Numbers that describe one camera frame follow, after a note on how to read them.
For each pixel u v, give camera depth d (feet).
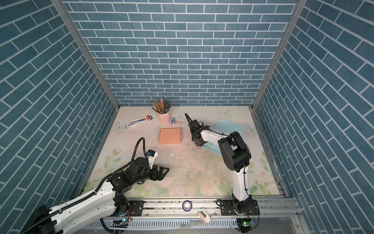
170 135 3.26
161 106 3.44
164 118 3.43
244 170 1.82
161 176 2.35
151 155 2.37
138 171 2.03
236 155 1.74
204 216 2.28
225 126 3.65
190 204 2.47
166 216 2.38
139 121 3.56
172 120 3.56
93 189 1.70
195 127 2.61
